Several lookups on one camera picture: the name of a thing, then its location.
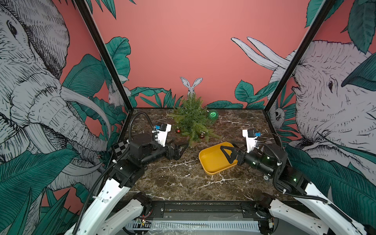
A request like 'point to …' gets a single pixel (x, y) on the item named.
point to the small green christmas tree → (192, 118)
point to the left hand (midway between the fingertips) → (182, 140)
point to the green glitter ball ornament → (213, 115)
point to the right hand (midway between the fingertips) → (225, 143)
